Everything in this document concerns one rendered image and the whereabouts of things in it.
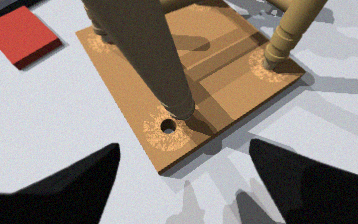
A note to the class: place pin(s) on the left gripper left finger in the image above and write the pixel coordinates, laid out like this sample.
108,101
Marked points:
76,194

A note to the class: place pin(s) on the tan wooden stool seat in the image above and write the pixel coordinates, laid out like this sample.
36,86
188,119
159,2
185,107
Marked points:
221,54

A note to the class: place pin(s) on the red flat rectangular block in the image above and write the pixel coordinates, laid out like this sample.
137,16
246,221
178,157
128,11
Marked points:
24,38

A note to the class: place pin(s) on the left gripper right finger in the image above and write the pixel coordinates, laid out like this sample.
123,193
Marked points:
304,190

